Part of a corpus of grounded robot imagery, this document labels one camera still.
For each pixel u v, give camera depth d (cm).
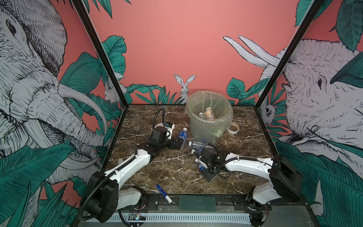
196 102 96
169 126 75
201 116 100
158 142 64
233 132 104
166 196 75
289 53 86
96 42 81
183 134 95
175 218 70
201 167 82
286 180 43
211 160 65
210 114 91
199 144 94
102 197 40
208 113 92
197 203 73
